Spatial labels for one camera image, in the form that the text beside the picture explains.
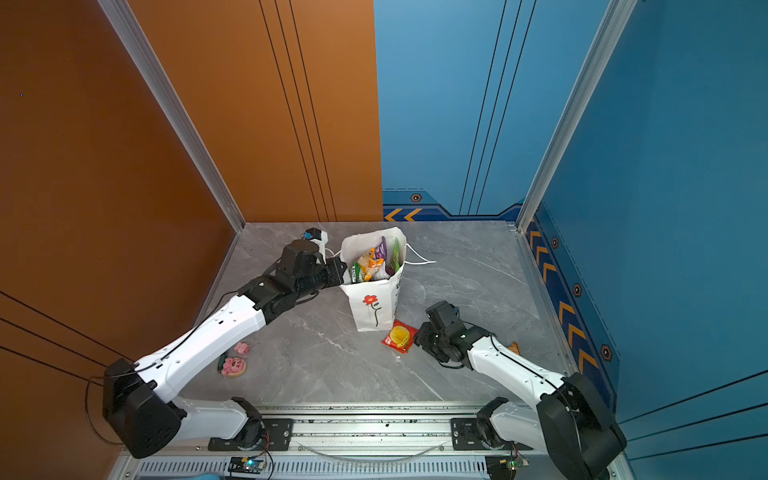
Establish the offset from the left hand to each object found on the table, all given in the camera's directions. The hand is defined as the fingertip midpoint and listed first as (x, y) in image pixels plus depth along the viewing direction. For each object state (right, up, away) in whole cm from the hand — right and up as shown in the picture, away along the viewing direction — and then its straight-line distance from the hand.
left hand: (350, 262), depth 78 cm
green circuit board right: (+38, -48, -8) cm, 62 cm away
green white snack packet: (+1, -3, +2) cm, 4 cm away
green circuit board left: (-24, -48, -7) cm, 54 cm away
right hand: (+17, -23, +8) cm, 30 cm away
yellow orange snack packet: (+4, 0, +4) cm, 6 cm away
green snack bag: (+12, +2, +7) cm, 14 cm away
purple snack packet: (+8, +3, +7) cm, 11 cm away
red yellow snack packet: (+14, -23, +12) cm, 29 cm away
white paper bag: (+6, -11, 0) cm, 12 cm away
